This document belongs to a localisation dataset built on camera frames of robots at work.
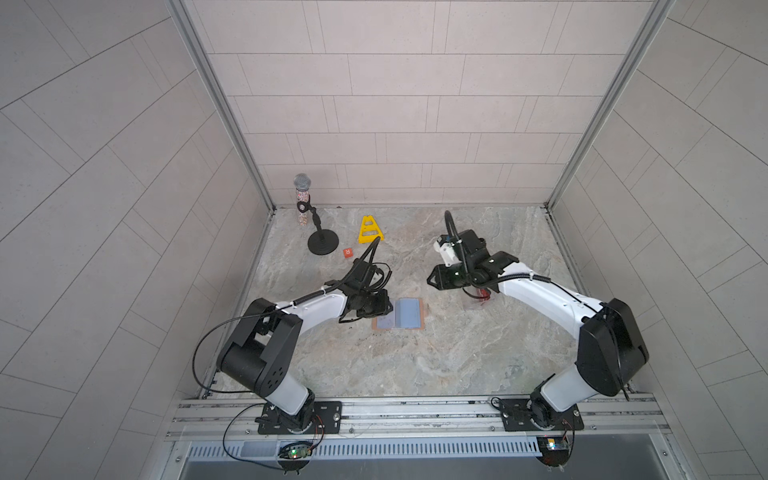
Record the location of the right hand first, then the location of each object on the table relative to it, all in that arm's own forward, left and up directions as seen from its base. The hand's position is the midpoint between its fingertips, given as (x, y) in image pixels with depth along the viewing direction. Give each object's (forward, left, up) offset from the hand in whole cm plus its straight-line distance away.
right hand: (429, 281), depth 83 cm
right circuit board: (-39, -25, -13) cm, 48 cm away
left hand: (-2, +9, -8) cm, 12 cm away
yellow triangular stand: (+28, +18, -9) cm, 35 cm away
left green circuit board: (-37, +34, -8) cm, 51 cm away
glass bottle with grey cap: (+24, +34, +19) cm, 46 cm away
